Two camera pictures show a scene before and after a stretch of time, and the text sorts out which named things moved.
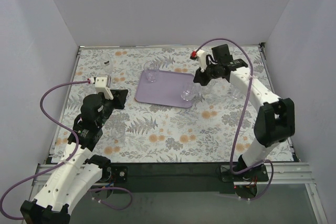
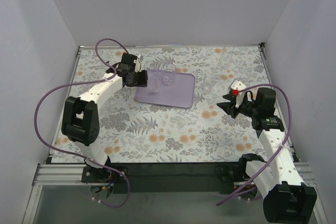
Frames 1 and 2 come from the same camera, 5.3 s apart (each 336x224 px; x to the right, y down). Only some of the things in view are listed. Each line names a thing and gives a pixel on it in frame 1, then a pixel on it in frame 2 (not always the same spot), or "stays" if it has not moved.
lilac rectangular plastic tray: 164,87 stays
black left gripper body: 118,99 -> 142,78
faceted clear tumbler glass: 151,67 stays
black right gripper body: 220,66 -> 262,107
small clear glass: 118,132 -> 154,79
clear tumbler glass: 188,93 -> 169,76
